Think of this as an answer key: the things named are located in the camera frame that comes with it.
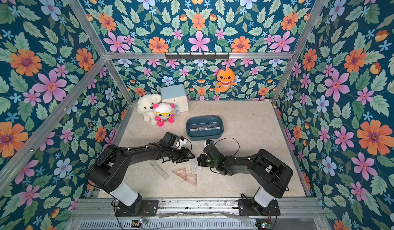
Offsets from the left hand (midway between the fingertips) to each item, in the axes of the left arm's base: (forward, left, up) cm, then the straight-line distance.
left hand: (192, 157), depth 87 cm
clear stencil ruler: (+26, -9, -4) cm, 28 cm away
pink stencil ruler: (+23, -17, -2) cm, 28 cm away
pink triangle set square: (-7, +7, -4) cm, 11 cm away
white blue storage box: (+40, +10, +12) cm, 43 cm away
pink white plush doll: (+26, +17, +12) cm, 33 cm away
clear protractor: (-3, 0, -3) cm, 4 cm away
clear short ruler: (-4, +21, -3) cm, 21 cm away
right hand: (-1, -2, -1) cm, 3 cm away
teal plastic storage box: (+17, -9, -5) cm, 20 cm away
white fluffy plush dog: (+29, +28, +15) cm, 43 cm away
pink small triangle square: (-11, +1, -4) cm, 12 cm away
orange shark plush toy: (+41, -24, +24) cm, 54 cm away
